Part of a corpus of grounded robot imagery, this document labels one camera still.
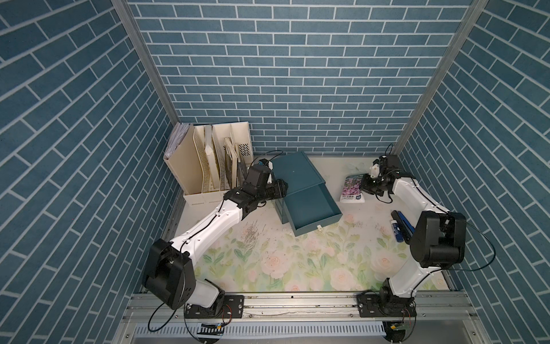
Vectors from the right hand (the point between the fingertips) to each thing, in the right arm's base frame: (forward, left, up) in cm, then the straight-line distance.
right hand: (362, 186), depth 94 cm
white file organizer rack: (+1, +68, +10) cm, 69 cm away
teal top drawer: (-16, +23, +4) cm, 28 cm away
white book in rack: (+2, +65, +13) cm, 67 cm away
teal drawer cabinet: (-2, +29, +10) cm, 31 cm away
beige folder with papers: (-3, +77, +12) cm, 78 cm away
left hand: (-11, +32, +9) cm, 35 cm away
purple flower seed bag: (-1, +4, -4) cm, 5 cm away
